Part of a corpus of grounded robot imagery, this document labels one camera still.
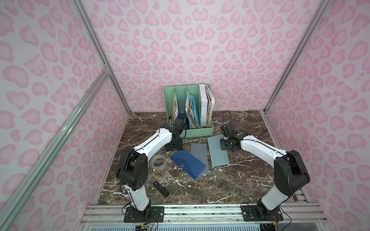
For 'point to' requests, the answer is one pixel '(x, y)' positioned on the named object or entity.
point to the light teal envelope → (219, 157)
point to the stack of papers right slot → (211, 107)
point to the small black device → (161, 188)
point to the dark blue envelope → (188, 163)
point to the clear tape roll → (158, 156)
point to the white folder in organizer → (204, 105)
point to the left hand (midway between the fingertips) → (177, 146)
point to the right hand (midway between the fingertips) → (224, 143)
